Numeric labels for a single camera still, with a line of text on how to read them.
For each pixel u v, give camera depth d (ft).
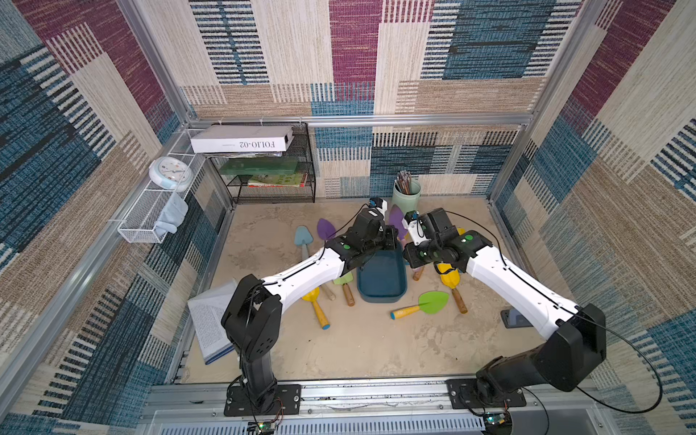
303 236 3.59
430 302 2.99
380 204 2.45
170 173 2.47
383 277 3.18
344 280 3.17
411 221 2.39
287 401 2.44
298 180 3.32
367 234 2.09
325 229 3.59
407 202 3.45
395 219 2.60
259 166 3.18
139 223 2.25
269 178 3.35
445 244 1.96
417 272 3.11
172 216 2.24
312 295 3.04
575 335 1.32
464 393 2.44
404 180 3.42
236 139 2.94
